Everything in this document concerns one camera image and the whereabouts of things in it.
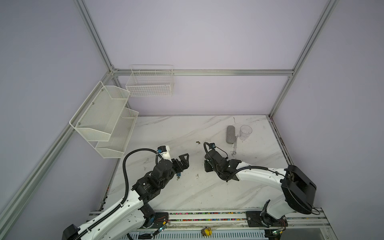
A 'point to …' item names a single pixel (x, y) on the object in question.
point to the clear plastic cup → (245, 131)
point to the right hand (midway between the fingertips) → (205, 161)
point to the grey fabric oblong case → (230, 134)
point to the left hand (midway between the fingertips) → (182, 158)
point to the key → (178, 177)
